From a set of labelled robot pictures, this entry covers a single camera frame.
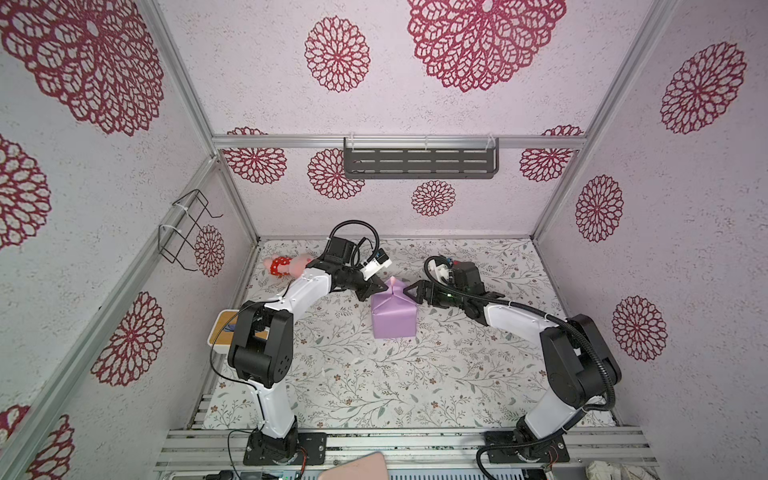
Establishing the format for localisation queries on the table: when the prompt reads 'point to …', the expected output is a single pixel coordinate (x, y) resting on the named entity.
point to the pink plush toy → (286, 266)
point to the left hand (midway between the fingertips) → (381, 290)
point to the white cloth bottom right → (599, 470)
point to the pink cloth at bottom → (370, 466)
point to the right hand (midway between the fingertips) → (412, 289)
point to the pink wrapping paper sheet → (394, 313)
